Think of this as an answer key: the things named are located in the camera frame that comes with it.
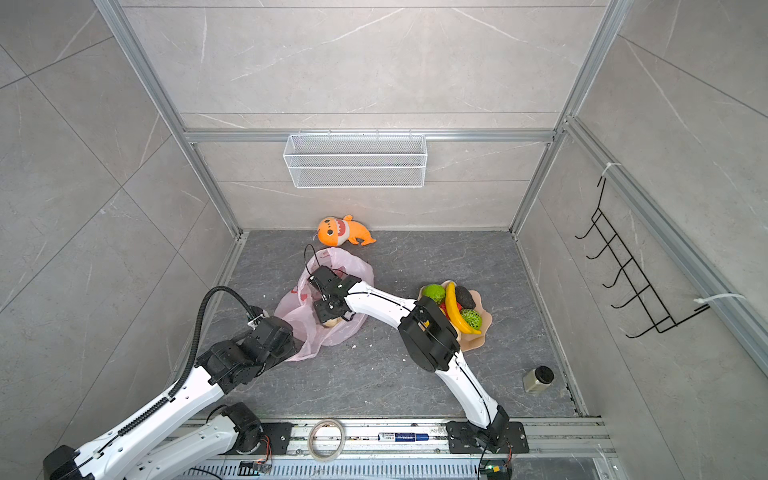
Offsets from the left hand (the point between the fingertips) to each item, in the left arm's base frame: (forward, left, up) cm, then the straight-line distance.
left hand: (295, 337), depth 79 cm
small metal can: (-12, -63, -3) cm, 64 cm away
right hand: (+12, -7, -8) cm, 16 cm away
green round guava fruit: (+15, -40, -2) cm, 43 cm away
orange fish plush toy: (+44, -7, -4) cm, 45 cm away
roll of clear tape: (-21, -5, -10) cm, 24 cm away
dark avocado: (+14, -49, -5) cm, 51 cm away
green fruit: (+6, -50, -5) cm, 51 cm away
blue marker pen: (-22, -28, -10) cm, 37 cm away
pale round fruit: (+7, -8, -5) cm, 12 cm away
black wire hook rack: (-1, -80, +20) cm, 83 cm away
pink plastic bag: (+6, -1, +4) cm, 7 cm away
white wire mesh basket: (+55, -15, +18) cm, 60 cm away
